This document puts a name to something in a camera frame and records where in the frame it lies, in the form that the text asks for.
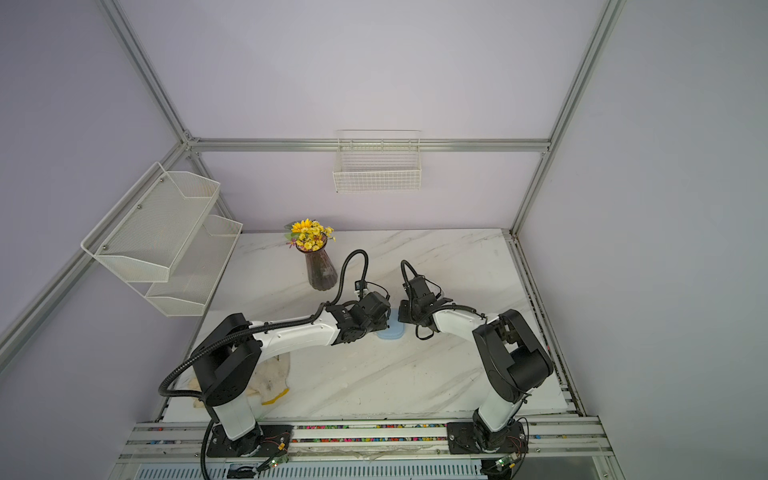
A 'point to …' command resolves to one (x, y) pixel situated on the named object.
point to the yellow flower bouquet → (308, 234)
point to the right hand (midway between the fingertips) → (408, 314)
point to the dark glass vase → (321, 272)
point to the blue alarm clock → (396, 329)
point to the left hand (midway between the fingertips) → (379, 318)
